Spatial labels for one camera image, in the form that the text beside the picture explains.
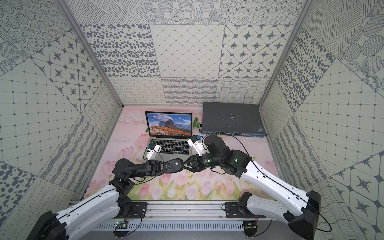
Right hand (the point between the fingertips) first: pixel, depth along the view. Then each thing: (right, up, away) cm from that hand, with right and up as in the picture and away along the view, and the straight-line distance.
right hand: (185, 166), depth 65 cm
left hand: (-7, +2, -1) cm, 7 cm away
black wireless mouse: (-3, +1, -2) cm, 4 cm away
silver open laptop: (-13, +13, +33) cm, 38 cm away
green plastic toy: (+5, +17, +42) cm, 45 cm away
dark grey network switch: (+31, +21, +42) cm, 57 cm away
